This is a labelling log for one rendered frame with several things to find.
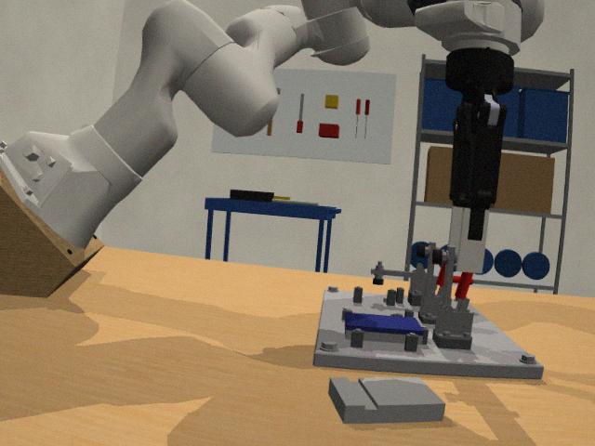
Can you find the blue rectangular plate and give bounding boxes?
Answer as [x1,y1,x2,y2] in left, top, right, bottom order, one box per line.
[345,312,424,345]

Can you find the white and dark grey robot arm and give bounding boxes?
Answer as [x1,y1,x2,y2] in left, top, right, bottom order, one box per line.
[0,0,545,249]

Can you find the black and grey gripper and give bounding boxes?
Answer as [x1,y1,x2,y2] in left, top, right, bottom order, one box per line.
[445,47,514,273]

